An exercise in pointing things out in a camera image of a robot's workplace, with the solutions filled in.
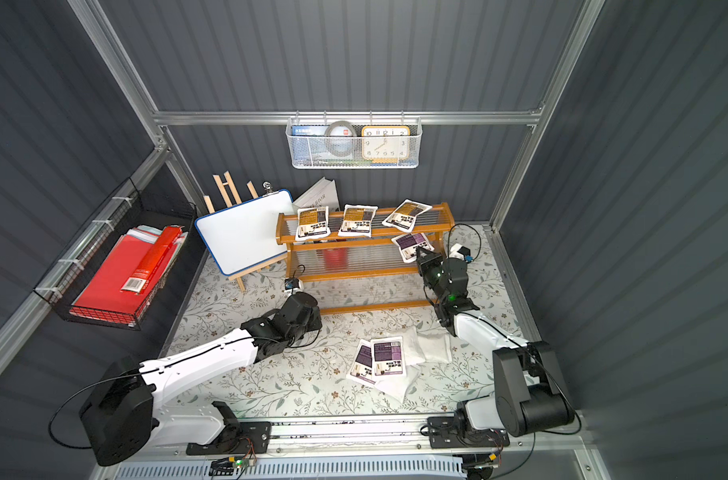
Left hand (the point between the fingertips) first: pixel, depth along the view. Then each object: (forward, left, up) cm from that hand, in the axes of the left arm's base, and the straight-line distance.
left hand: (318, 312), depth 84 cm
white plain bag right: (-7, -34, -10) cm, 36 cm away
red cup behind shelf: (+24, -3, -5) cm, 25 cm away
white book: (+35, +1, +14) cm, 38 cm away
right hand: (+13, -27, +12) cm, 33 cm away
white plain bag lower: (-18, -21, -9) cm, 29 cm away
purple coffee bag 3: (-12, -12, -11) cm, 20 cm away
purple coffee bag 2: (-10, -20, -9) cm, 24 cm away
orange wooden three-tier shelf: (+10, -13, +5) cm, 17 cm away
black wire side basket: (+22, +49, +21) cm, 58 cm away
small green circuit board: (-34, +21, -14) cm, 43 cm away
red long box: (+3, +39, +17) cm, 43 cm away
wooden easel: (+29, +29, +20) cm, 46 cm away
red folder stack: (0, +43, +18) cm, 46 cm away
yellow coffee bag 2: (+17, -11, +19) cm, 28 cm away
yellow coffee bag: (+16, +1, +19) cm, 25 cm away
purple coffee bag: (+16, -26, +10) cm, 32 cm away
